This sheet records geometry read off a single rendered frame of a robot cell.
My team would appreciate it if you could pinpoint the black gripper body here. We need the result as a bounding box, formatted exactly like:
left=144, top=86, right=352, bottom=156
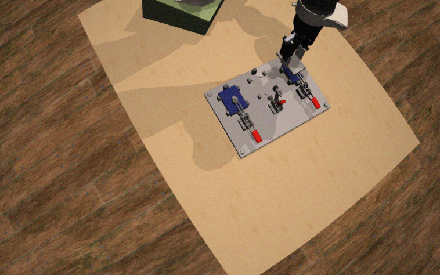
left=291, top=14, right=323, bottom=41

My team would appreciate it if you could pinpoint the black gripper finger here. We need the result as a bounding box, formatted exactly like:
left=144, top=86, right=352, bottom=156
left=280, top=32, right=307, bottom=68
left=295, top=35, right=318, bottom=60

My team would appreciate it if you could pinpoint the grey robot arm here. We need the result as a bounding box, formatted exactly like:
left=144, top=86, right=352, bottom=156
left=174, top=0, right=348, bottom=30

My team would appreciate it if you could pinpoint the blue rectangular plate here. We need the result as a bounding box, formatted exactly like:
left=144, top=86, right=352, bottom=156
left=218, top=85, right=248, bottom=116

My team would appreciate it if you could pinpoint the blue metal block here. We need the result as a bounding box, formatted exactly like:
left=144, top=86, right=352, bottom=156
left=281, top=65, right=299, bottom=85

